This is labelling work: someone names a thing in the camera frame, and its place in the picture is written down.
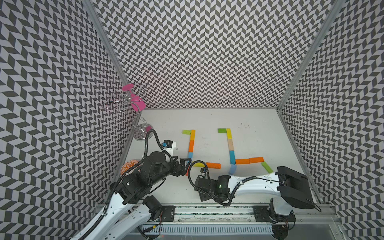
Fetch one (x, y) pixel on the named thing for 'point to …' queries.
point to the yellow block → (229, 133)
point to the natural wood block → (230, 144)
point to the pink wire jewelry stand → (130, 99)
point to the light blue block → (232, 169)
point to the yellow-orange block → (192, 134)
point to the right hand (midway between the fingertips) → (205, 194)
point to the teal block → (232, 157)
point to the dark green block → (222, 130)
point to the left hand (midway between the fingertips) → (184, 161)
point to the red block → (187, 173)
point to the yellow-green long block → (199, 164)
